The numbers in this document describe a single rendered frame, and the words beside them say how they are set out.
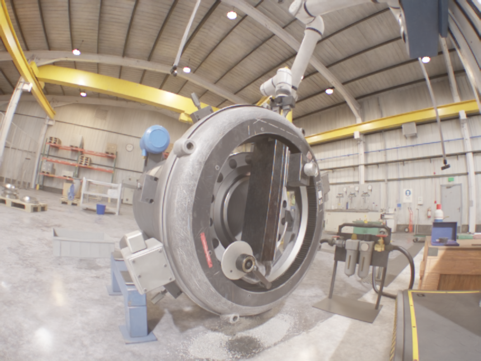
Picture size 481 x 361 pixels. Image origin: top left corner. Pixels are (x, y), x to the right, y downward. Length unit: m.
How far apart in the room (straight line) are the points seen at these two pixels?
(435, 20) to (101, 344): 1.80
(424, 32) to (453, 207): 10.34
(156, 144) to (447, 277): 1.71
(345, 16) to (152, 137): 9.06
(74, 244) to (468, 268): 2.63
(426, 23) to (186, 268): 1.20
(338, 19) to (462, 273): 9.36
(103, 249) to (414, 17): 2.56
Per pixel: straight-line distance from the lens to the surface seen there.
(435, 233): 1.37
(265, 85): 1.27
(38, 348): 0.97
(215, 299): 0.60
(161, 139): 1.26
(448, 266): 1.21
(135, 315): 0.93
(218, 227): 0.69
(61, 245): 2.02
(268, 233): 0.64
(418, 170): 11.48
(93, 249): 2.07
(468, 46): 0.98
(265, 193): 0.65
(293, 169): 0.69
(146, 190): 0.58
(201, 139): 0.53
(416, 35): 1.07
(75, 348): 0.95
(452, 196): 11.16
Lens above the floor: 0.60
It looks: 8 degrees up
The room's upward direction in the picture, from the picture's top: 5 degrees clockwise
